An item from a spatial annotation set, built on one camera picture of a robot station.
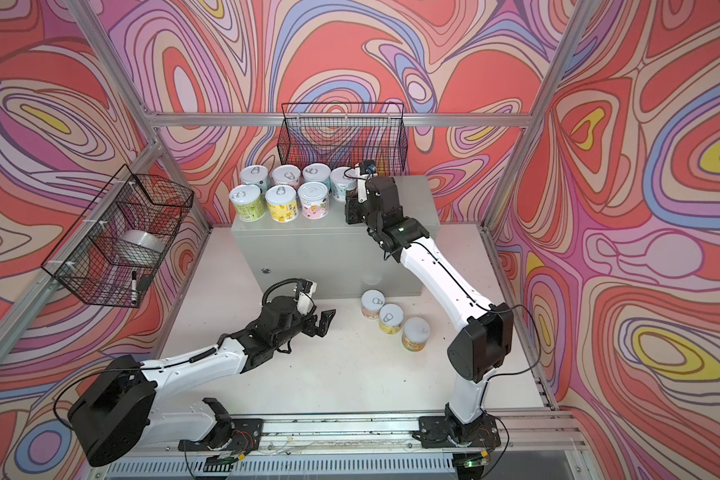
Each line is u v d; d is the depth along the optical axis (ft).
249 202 2.31
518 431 2.56
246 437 2.36
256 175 2.52
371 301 2.99
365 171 2.10
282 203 2.28
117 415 1.35
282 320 2.11
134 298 2.28
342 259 2.90
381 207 1.85
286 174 2.51
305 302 2.42
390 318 2.89
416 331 2.75
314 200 2.35
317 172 2.52
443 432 2.41
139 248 2.31
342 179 2.48
